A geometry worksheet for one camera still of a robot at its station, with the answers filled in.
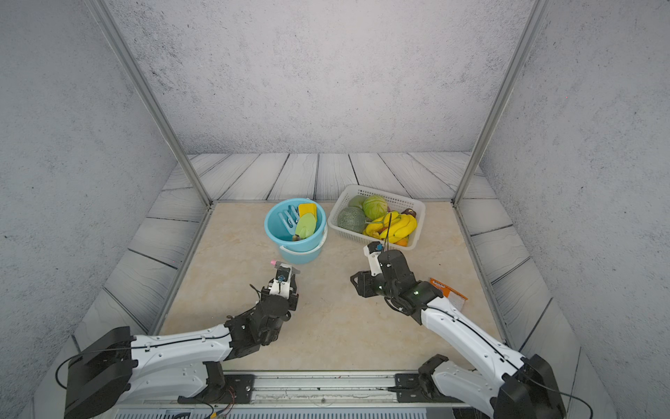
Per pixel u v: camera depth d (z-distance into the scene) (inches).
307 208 38.7
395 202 43.7
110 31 28.6
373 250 28.0
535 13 28.0
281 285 25.5
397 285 23.3
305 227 38.0
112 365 16.4
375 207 39.9
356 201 43.4
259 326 23.2
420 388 26.3
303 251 34.4
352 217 38.9
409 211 42.3
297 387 29.3
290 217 38.5
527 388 15.2
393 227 38.2
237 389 28.7
